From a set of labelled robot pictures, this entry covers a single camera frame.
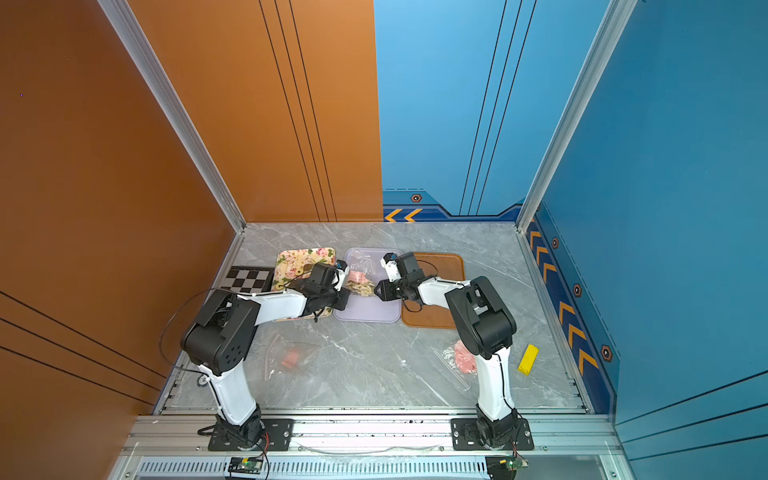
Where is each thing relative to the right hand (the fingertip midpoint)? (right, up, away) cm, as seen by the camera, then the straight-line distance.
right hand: (380, 289), depth 99 cm
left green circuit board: (-32, -39, -27) cm, 57 cm away
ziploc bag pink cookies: (+23, -18, -16) cm, 34 cm away
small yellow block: (+42, -18, -16) cm, 49 cm away
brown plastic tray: (+24, +7, +9) cm, 27 cm away
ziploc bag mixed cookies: (-6, +6, -3) cm, 9 cm away
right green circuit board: (+31, -39, -29) cm, 57 cm away
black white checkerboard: (-44, +3, 0) cm, 44 cm away
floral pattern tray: (-31, +8, +9) cm, 33 cm away
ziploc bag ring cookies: (-27, -18, -14) cm, 35 cm away
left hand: (-11, 0, +1) cm, 11 cm away
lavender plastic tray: (-2, -6, -3) cm, 7 cm away
